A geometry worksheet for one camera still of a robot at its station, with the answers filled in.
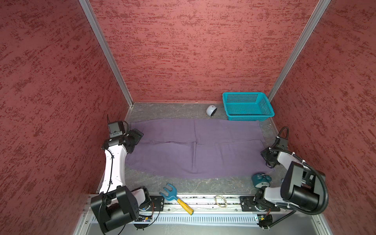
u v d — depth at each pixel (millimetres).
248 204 738
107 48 874
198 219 775
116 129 608
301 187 432
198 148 927
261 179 754
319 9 719
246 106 1212
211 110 1065
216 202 757
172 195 754
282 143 725
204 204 756
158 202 741
